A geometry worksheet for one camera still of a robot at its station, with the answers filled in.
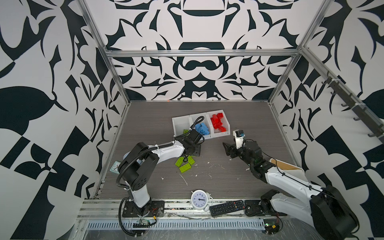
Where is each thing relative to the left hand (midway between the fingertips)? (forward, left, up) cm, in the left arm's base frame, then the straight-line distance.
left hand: (196, 147), depth 92 cm
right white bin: (+9, -13, +1) cm, 16 cm away
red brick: (+12, -18, +1) cm, 21 cm away
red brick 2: (+21, -15, +1) cm, 26 cm away
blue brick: (+11, -4, +3) cm, 12 cm away
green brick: (-8, +10, -3) cm, 13 cm away
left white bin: (+17, +9, +2) cm, 19 cm away
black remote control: (-32, -13, -2) cm, 35 cm away
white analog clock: (-28, 0, -1) cm, 28 cm away
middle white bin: (+3, 0, +24) cm, 24 cm away
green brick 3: (-12, +7, -3) cm, 14 cm away
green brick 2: (-7, +4, -3) cm, 8 cm away
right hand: (-1, -18, +9) cm, 20 cm away
